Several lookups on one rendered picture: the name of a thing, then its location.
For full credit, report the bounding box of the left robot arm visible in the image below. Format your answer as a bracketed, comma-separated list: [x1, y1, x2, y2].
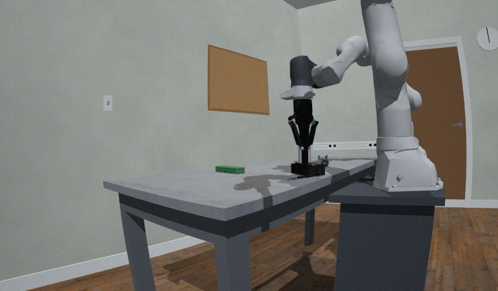
[361, 0, 443, 192]

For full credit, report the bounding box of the black power strip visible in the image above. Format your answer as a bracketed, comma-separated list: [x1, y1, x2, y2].
[291, 162, 325, 178]

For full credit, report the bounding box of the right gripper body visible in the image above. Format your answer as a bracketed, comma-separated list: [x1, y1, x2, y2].
[293, 99, 313, 127]

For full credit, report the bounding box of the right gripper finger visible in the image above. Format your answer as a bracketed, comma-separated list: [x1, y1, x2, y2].
[288, 117, 306, 164]
[305, 117, 319, 164]

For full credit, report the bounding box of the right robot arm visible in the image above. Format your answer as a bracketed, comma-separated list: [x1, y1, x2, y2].
[279, 36, 422, 111]

